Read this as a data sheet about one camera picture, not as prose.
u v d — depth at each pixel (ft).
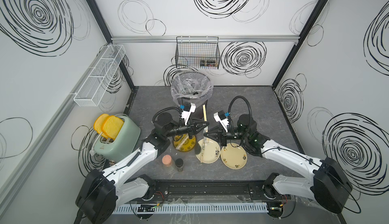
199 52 4.06
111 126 2.47
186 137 2.98
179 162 2.43
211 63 2.90
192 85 3.24
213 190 2.48
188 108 1.96
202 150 2.84
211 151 2.83
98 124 2.43
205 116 2.10
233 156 2.79
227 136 2.08
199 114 3.05
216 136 2.15
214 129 2.17
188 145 2.92
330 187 1.32
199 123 2.09
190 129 1.97
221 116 2.04
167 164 2.42
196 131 2.07
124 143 2.43
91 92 2.36
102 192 1.28
